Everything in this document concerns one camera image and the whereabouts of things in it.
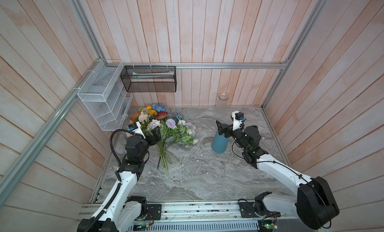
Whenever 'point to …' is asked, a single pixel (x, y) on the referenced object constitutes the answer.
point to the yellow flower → (151, 111)
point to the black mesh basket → (149, 78)
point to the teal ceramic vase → (220, 143)
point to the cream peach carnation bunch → (144, 121)
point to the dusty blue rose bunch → (179, 116)
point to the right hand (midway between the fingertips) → (224, 118)
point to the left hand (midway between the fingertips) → (154, 131)
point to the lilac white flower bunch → (172, 131)
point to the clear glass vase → (222, 103)
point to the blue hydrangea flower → (159, 107)
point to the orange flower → (134, 117)
